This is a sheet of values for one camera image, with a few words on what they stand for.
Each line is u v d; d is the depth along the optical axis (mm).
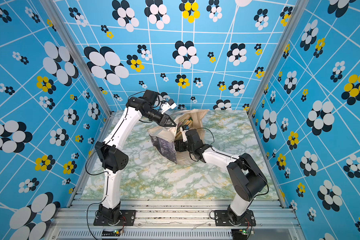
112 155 532
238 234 694
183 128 807
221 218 729
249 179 458
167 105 737
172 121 768
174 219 750
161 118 717
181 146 788
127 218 738
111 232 715
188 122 1050
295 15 701
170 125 781
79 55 866
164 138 814
